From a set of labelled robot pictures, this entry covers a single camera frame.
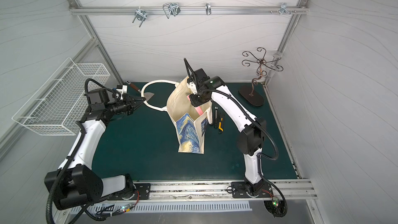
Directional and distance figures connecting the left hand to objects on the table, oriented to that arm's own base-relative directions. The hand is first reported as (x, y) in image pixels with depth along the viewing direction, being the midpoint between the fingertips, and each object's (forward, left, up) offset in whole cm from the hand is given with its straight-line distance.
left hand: (145, 99), depth 74 cm
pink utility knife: (0, -25, -8) cm, 26 cm away
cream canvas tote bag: (-9, -22, -9) cm, 26 cm away
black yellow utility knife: (+3, -39, -27) cm, 48 cm away
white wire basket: (-8, +36, +4) cm, 37 cm away
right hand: (+5, -23, -7) cm, 25 cm away
